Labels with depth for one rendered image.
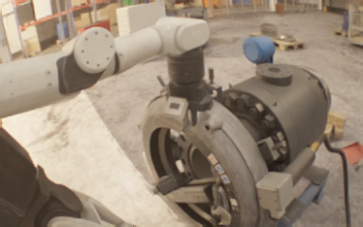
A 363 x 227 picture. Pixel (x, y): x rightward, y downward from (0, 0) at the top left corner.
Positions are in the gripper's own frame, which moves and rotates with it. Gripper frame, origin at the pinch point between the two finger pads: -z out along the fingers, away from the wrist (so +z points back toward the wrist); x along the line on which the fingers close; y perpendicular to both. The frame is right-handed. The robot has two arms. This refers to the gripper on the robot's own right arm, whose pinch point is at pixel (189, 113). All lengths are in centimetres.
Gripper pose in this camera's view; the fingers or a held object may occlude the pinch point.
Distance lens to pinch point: 70.5
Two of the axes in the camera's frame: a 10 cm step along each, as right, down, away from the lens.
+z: -0.7, -8.4, -5.4
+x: 9.1, 1.6, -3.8
